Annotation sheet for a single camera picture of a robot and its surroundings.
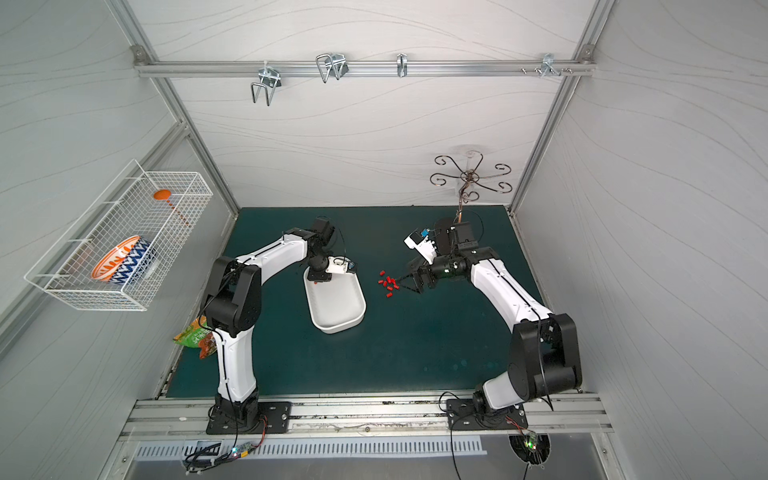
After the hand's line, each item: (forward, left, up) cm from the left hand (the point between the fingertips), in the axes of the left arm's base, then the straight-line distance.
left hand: (327, 269), depth 99 cm
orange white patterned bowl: (-19, +38, +30) cm, 52 cm away
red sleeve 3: (-2, -21, -3) cm, 21 cm away
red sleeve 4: (-4, -23, -3) cm, 23 cm away
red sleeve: (+1, -18, -3) cm, 19 cm away
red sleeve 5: (-5, -22, -4) cm, 23 cm away
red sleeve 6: (-8, -21, -3) cm, 22 cm away
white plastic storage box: (-12, -4, -2) cm, 13 cm away
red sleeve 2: (-3, -18, -3) cm, 18 cm away
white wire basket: (+1, +40, +28) cm, 49 cm away
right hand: (-9, -26, +14) cm, 31 cm away
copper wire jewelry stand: (+14, -45, +28) cm, 55 cm away
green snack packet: (-24, +32, +2) cm, 40 cm away
